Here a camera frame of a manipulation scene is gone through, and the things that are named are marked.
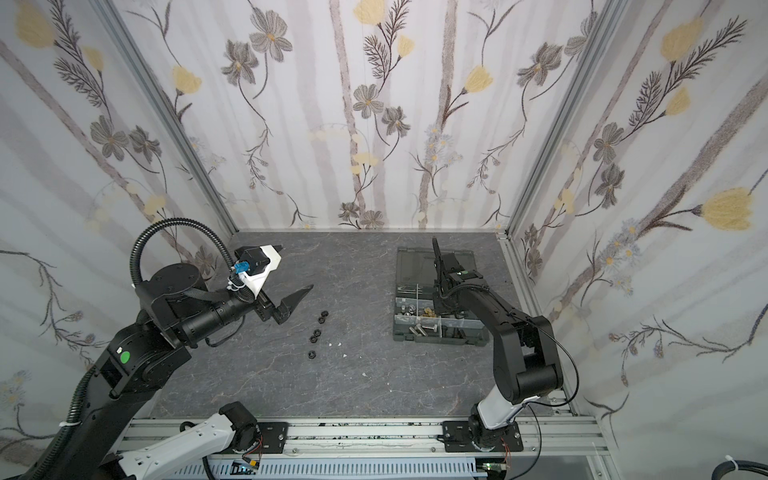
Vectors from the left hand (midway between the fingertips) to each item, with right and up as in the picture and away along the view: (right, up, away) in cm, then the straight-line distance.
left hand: (294, 266), depth 54 cm
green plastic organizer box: (+26, -18, +39) cm, 50 cm away
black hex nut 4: (-5, -22, +39) cm, 45 cm away
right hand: (+37, -12, +36) cm, 53 cm away
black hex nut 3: (-6, -24, +37) cm, 44 cm away
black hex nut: (-6, -27, +34) cm, 44 cm away
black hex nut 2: (-4, -16, +41) cm, 45 cm away
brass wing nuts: (+30, -16, +41) cm, 54 cm away
